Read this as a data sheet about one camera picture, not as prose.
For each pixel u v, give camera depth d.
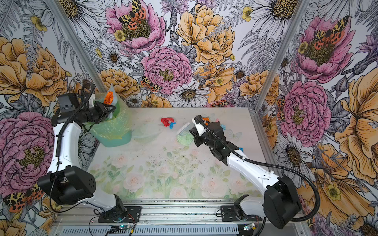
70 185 0.45
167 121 1.11
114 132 0.81
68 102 0.56
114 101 0.75
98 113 0.66
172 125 1.12
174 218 0.74
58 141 0.46
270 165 0.45
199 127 0.69
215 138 0.50
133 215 0.73
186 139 1.02
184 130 0.85
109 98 0.76
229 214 0.73
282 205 0.41
